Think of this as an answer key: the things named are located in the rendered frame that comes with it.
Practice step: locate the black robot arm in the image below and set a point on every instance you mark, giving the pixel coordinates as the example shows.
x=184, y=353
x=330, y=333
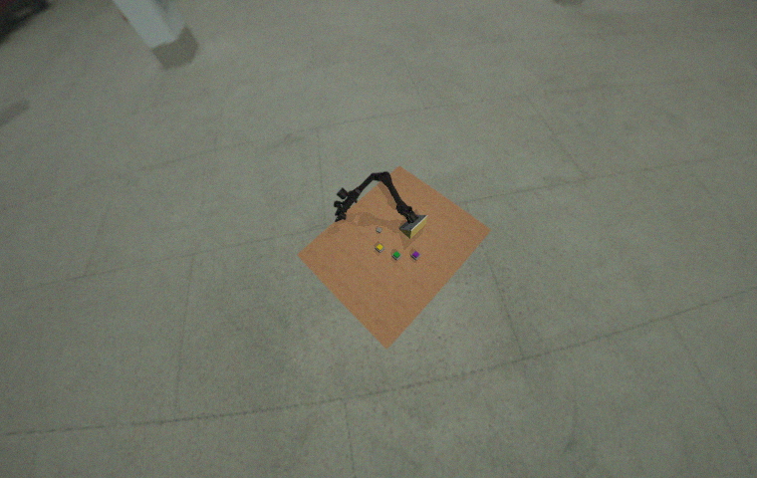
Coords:
x=385, y=177

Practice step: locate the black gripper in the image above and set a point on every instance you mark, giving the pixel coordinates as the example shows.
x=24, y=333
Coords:
x=340, y=212

